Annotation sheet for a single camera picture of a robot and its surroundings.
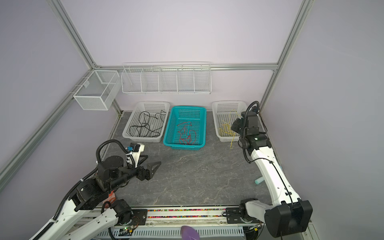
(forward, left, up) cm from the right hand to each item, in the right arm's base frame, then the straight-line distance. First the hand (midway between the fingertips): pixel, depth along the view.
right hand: (239, 122), depth 77 cm
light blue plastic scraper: (-21, -12, -26) cm, 35 cm away
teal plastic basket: (+27, +23, -23) cm, 42 cm away
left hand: (-21, +41, -3) cm, 46 cm away
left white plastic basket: (+34, +57, -21) cm, 69 cm away
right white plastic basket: (+26, +1, -20) cm, 33 cm away
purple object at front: (-45, +26, -28) cm, 59 cm away
